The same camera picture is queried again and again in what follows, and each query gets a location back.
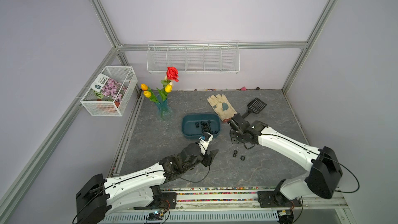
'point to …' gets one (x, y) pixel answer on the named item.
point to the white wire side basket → (97, 105)
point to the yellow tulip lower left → (147, 94)
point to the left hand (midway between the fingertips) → (213, 148)
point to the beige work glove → (225, 110)
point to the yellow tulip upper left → (144, 86)
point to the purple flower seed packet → (109, 87)
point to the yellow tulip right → (168, 88)
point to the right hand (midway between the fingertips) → (235, 135)
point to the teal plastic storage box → (194, 125)
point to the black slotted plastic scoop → (256, 106)
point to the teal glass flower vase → (165, 112)
